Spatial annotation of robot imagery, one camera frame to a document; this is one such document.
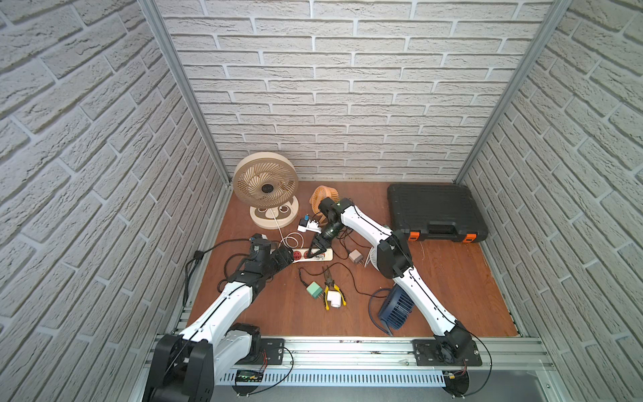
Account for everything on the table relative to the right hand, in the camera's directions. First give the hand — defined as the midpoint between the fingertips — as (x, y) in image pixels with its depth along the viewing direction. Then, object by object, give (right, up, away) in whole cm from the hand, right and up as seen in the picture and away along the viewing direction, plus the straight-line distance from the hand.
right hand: (315, 251), depth 95 cm
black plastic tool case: (+49, +15, +4) cm, 52 cm away
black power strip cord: (-46, -1, 0) cm, 46 cm away
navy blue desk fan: (+25, -11, -25) cm, 37 cm away
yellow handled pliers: (+6, -11, -8) cm, 15 cm away
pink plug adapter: (+16, -2, -3) cm, 16 cm away
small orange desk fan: (+2, +23, +5) cm, 24 cm away
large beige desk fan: (-16, +26, -9) cm, 32 cm away
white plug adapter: (+8, -13, -12) cm, 20 cm away
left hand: (-12, +2, -8) cm, 14 cm away
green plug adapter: (+1, -11, -11) cm, 15 cm away
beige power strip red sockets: (-4, -1, -4) cm, 6 cm away
